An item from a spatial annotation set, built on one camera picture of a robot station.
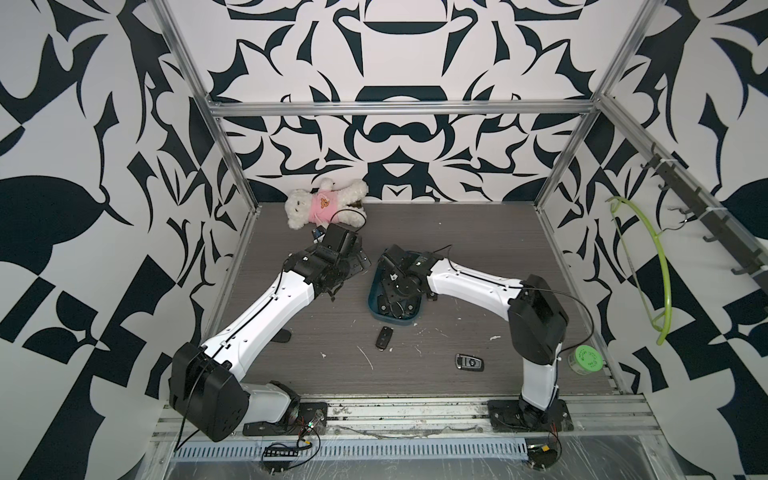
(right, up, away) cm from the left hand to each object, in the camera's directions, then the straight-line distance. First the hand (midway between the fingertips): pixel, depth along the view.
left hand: (351, 258), depth 81 cm
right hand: (+11, -10, +8) cm, 16 cm away
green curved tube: (+69, -14, -14) cm, 72 cm away
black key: (+9, -23, +5) cm, 25 cm away
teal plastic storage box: (+6, -11, +10) cm, 16 cm away
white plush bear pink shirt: (-12, +17, +27) cm, 34 cm away
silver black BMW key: (+31, -28, 0) cm, 42 cm away
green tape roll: (+61, -26, -2) cm, 67 cm away
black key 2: (-20, -23, +6) cm, 31 cm away
